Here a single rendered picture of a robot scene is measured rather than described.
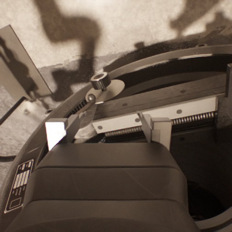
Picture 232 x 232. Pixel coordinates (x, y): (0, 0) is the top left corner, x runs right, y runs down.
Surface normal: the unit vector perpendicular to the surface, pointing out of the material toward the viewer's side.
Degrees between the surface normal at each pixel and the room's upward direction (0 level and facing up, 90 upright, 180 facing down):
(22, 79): 0
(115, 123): 2
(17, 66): 0
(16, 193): 90
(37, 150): 90
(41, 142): 90
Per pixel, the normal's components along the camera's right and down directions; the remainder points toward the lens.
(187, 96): -0.32, -0.75
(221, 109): -0.07, 0.62
